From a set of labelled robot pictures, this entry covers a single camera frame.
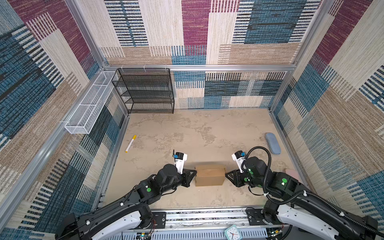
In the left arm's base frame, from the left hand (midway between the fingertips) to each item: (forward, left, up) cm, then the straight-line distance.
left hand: (197, 172), depth 72 cm
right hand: (-2, -15, -2) cm, 15 cm away
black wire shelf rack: (+61, +35, +3) cm, 70 cm away
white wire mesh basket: (+44, +67, +4) cm, 81 cm away
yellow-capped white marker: (+27, +44, -16) cm, 54 cm away
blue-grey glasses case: (+25, -51, -15) cm, 58 cm away
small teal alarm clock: (-23, -16, -14) cm, 31 cm away
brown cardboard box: (-1, -6, -1) cm, 6 cm away
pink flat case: (+5, -56, -16) cm, 58 cm away
